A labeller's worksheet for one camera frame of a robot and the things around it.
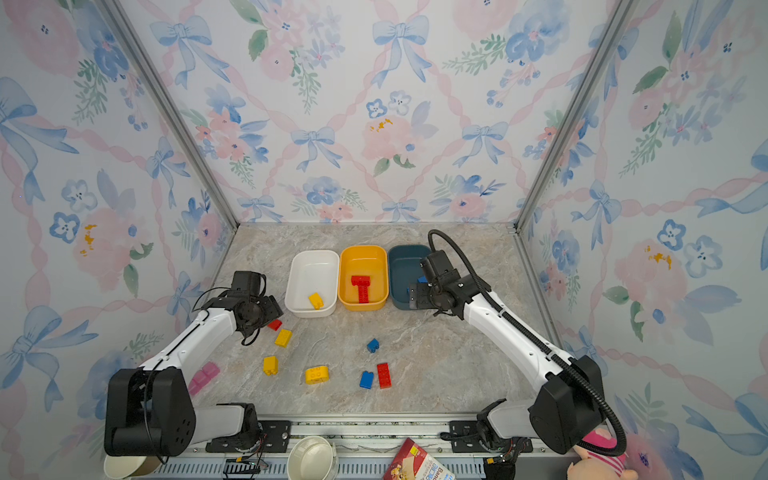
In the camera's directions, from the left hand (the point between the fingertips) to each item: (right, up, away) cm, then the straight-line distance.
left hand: (270, 312), depth 88 cm
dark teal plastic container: (+41, +12, +17) cm, 45 cm away
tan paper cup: (-20, -28, -25) cm, 43 cm away
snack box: (+41, -30, -21) cm, 55 cm away
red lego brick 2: (+27, +4, +10) cm, 29 cm away
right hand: (+46, +6, -5) cm, 46 cm away
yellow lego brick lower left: (+2, -13, -6) cm, 15 cm away
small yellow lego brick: (+12, +2, +8) cm, 14 cm away
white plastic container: (+9, +7, +15) cm, 19 cm away
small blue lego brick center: (+30, -10, 0) cm, 32 cm away
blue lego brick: (+47, +9, +11) cm, 49 cm away
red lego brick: (+26, +8, +12) cm, 30 cm away
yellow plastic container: (+26, +15, +20) cm, 36 cm away
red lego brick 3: (+34, -17, -5) cm, 38 cm away
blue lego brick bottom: (+29, -17, -6) cm, 34 cm away
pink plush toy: (+80, -30, -23) cm, 88 cm away
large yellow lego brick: (+16, -16, -8) cm, 23 cm away
